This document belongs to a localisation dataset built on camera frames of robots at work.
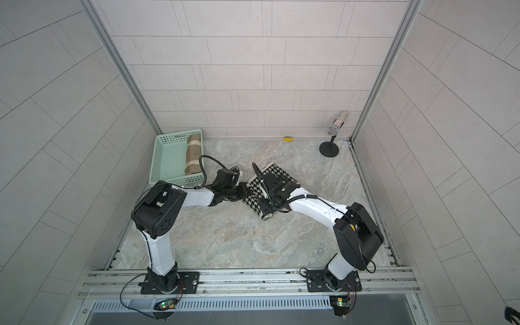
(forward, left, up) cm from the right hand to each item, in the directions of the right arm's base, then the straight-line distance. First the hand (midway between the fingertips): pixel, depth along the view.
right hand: (264, 207), depth 85 cm
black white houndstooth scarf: (+9, +3, -3) cm, 10 cm away
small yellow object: (+45, -15, -5) cm, 47 cm away
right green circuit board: (-34, -25, -7) cm, 43 cm away
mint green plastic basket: (+30, +49, +1) cm, 57 cm away
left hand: (+11, +4, -4) cm, 13 cm away
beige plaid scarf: (+24, +34, +2) cm, 42 cm away
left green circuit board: (-31, +33, -2) cm, 46 cm away
